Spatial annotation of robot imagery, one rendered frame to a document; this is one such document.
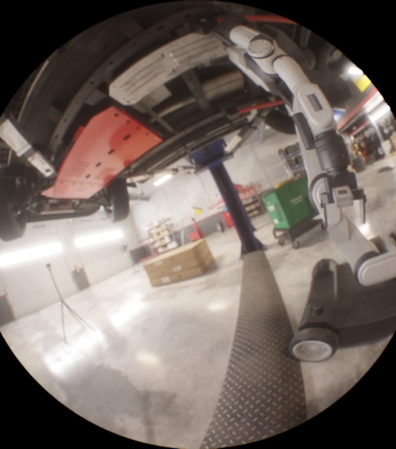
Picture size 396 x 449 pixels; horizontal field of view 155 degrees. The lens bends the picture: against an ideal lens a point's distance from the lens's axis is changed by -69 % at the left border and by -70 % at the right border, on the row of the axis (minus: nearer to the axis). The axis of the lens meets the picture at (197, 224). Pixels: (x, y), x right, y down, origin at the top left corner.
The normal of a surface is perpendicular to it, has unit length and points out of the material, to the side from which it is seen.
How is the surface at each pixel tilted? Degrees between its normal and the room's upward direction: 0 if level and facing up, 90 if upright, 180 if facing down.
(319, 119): 90
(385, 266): 90
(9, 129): 180
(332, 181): 90
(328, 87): 113
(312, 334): 2
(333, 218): 90
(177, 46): 180
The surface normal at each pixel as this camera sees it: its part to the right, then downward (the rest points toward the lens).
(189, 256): -0.29, 0.10
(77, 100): 0.39, 0.92
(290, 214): -0.07, -0.08
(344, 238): -0.47, 0.64
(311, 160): -0.69, 0.28
